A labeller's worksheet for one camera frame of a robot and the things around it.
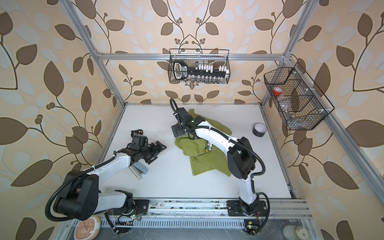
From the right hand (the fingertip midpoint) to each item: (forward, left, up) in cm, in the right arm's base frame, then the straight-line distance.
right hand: (182, 129), depth 87 cm
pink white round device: (-46, +42, -13) cm, 64 cm away
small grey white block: (-19, +25, -12) cm, 34 cm away
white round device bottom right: (-50, -48, -7) cm, 70 cm away
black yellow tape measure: (+7, +33, -12) cm, 36 cm away
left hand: (-9, +11, -8) cm, 16 cm away
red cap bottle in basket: (+10, -54, +19) cm, 58 cm away
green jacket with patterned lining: (-13, -14, -12) cm, 23 cm away
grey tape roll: (+8, -54, -15) cm, 56 cm away
